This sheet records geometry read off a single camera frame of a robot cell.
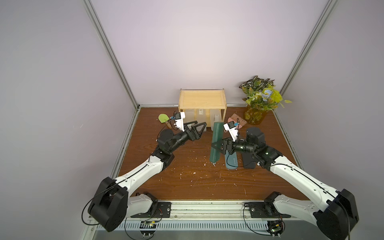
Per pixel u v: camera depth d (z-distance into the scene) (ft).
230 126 2.15
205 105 3.04
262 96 3.10
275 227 2.29
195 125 2.08
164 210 2.39
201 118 3.61
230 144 2.06
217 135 2.19
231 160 2.93
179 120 2.15
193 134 2.09
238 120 3.63
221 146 2.08
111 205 1.32
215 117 3.51
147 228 2.35
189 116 3.89
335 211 1.23
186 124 2.42
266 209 2.16
